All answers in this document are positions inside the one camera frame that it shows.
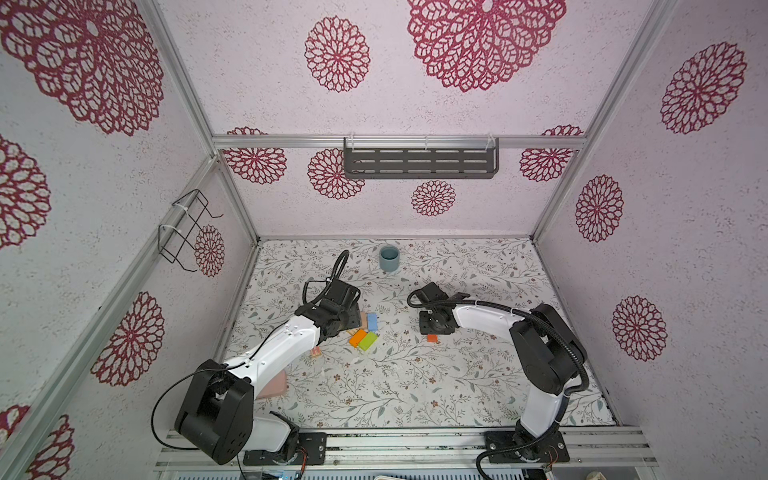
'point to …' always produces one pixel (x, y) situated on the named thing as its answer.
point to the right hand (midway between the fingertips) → (426, 322)
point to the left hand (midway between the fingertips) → (347, 320)
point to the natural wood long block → (363, 320)
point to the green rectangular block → (367, 341)
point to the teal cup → (389, 258)
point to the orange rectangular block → (357, 337)
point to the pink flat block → (275, 386)
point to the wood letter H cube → (316, 351)
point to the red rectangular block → (432, 338)
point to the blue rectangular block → (372, 322)
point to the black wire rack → (179, 235)
